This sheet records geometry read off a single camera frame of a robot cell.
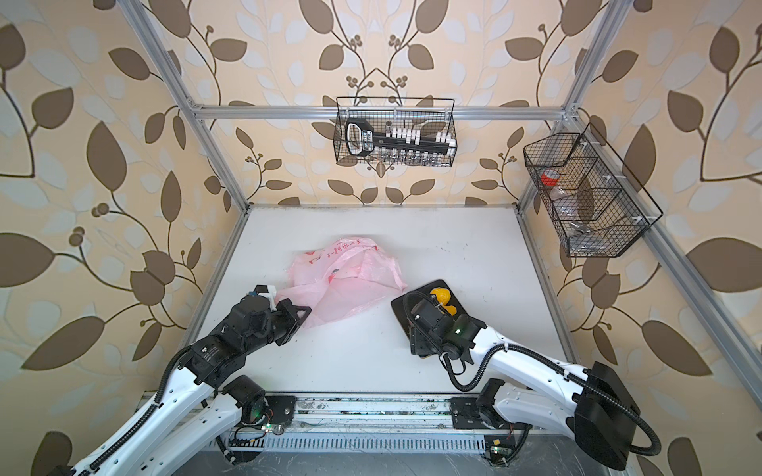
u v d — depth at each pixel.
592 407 0.40
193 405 0.50
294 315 0.66
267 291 0.71
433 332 0.60
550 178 0.88
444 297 0.89
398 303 0.92
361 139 0.85
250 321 0.56
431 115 0.91
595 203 0.74
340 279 0.97
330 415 0.75
